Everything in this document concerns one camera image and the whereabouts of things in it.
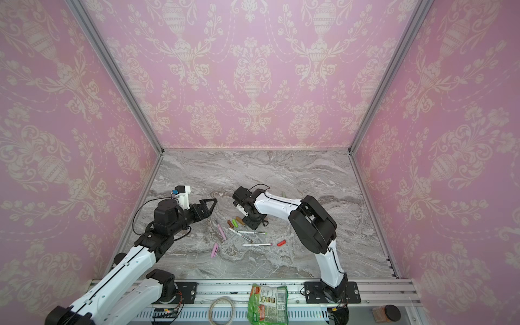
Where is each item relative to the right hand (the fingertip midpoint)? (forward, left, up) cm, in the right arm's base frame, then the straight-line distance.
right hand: (256, 220), depth 92 cm
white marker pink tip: (-11, 0, 0) cm, 11 cm away
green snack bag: (-33, -4, +1) cm, 33 cm away
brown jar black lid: (-37, -40, +8) cm, 55 cm away
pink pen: (-4, +16, 0) cm, 16 cm away
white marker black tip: (-6, +7, 0) cm, 10 cm away
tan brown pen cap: (0, +7, 0) cm, 7 cm away
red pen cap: (-11, -11, 0) cm, 15 cm away
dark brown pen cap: (0, +12, 0) cm, 12 cm away
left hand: (0, +17, +16) cm, 23 cm away
